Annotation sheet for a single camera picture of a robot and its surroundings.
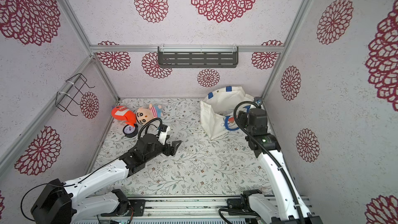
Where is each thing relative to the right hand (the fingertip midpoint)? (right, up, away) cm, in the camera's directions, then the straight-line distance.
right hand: (248, 111), depth 73 cm
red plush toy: (-74, -1, +28) cm, 80 cm away
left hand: (-36, -15, +8) cm, 40 cm away
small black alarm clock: (-68, -13, +26) cm, 74 cm away
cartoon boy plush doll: (-58, -2, +26) cm, 64 cm away
